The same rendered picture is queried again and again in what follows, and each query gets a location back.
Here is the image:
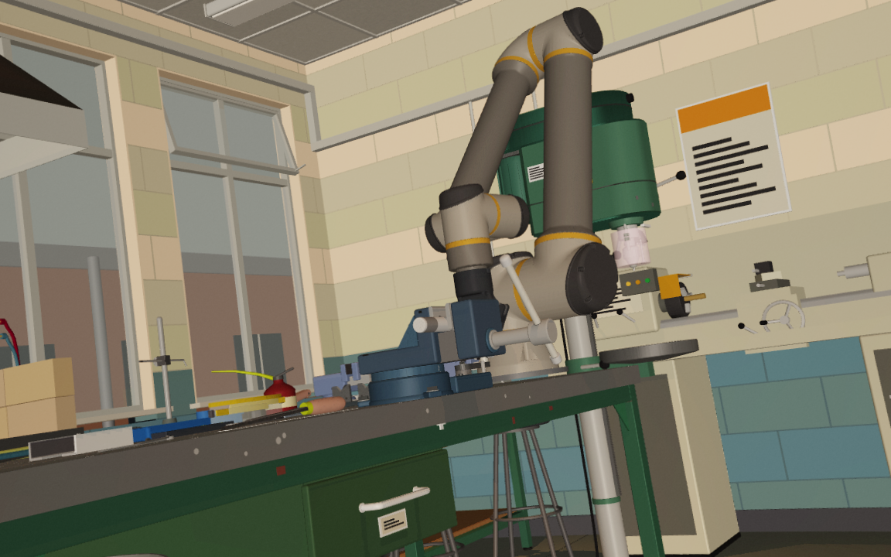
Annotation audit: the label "orange and grey wall poster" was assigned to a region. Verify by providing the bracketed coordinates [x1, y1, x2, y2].
[675, 83, 793, 231]

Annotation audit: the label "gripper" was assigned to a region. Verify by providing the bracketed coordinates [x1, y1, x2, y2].
[452, 266, 497, 306]

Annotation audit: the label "ceiling light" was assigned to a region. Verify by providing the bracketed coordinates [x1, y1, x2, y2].
[202, 0, 301, 21]

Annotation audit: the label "large window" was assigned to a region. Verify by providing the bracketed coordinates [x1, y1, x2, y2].
[0, 22, 143, 422]

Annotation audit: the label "green drawer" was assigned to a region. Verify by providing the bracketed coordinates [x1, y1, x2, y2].
[302, 449, 459, 557]

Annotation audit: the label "blue bench vise body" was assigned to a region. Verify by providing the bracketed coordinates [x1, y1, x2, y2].
[357, 303, 494, 406]

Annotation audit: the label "black lathe tool post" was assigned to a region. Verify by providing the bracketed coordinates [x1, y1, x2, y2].
[749, 261, 792, 293]

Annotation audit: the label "grey scriber stand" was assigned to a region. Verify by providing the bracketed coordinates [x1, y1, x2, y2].
[138, 316, 188, 423]

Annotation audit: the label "tan cardboard boxes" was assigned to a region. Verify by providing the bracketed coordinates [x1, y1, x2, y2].
[0, 357, 79, 446]

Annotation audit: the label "yellow and black lathe guard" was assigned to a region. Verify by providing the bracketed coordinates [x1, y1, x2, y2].
[657, 272, 707, 320]

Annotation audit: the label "green drill press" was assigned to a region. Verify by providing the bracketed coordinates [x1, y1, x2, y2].
[497, 91, 700, 557]

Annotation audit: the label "grey-blue V-rack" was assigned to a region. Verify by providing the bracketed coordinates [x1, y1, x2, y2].
[312, 362, 374, 405]

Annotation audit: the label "metal stool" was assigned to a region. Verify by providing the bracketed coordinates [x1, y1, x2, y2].
[487, 425, 575, 557]

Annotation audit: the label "blue vise moving jaw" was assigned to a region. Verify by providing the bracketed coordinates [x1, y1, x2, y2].
[449, 299, 507, 361]

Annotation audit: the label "blue flat tray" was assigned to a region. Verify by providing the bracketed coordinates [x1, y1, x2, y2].
[131, 413, 216, 443]

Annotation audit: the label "grey lathe handwheel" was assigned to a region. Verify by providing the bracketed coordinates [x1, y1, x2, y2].
[760, 299, 807, 333]

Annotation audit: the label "yellow flat tool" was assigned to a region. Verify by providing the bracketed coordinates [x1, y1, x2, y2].
[207, 395, 297, 417]

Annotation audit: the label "grey extraction hood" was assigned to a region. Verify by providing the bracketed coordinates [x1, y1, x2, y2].
[0, 22, 115, 196]

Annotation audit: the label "green workbench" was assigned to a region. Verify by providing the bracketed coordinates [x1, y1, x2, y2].
[0, 367, 667, 557]

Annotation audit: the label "window with tilted sash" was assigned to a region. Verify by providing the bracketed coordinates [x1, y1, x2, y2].
[158, 71, 316, 409]

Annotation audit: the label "grey vise screw head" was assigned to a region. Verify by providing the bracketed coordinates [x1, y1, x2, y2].
[489, 320, 559, 350]

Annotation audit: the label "grey and black bar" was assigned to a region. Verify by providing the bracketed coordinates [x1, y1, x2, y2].
[28, 427, 135, 463]

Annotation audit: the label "white drawer handle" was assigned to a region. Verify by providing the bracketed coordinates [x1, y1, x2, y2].
[358, 486, 432, 514]

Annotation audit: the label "white tommy bar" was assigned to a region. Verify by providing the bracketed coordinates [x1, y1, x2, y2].
[498, 254, 562, 366]

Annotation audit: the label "beige lathe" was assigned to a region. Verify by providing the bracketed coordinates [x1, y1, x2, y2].
[592, 243, 891, 557]

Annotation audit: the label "grey upright post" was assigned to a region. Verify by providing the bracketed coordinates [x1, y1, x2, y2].
[87, 256, 115, 428]

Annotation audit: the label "red oil can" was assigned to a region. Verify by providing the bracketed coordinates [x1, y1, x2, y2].
[263, 368, 298, 400]

